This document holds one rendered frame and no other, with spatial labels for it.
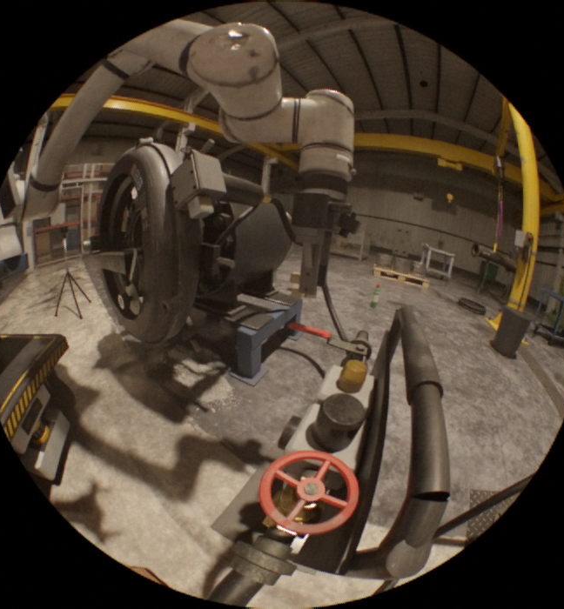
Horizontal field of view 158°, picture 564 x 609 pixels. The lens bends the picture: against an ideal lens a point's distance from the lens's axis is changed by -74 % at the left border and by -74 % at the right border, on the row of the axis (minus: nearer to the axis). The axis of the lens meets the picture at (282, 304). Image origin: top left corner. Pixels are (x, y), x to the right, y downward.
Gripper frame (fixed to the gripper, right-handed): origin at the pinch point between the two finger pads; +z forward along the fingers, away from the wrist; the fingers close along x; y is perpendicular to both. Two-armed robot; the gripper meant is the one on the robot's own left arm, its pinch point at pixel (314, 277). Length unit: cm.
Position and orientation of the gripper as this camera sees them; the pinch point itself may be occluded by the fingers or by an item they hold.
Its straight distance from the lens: 35.1
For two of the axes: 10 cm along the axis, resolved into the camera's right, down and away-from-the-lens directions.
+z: -0.8, 9.3, 3.6
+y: 8.9, 2.3, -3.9
